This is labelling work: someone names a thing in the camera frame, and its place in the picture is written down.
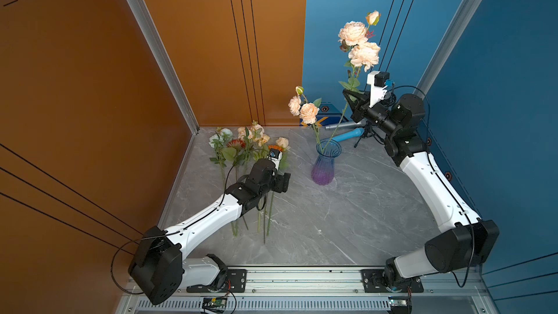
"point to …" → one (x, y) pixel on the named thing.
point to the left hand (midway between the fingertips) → (282, 169)
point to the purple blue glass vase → (323, 167)
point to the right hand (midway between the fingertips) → (346, 91)
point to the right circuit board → (399, 304)
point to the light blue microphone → (349, 135)
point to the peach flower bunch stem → (252, 139)
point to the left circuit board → (216, 304)
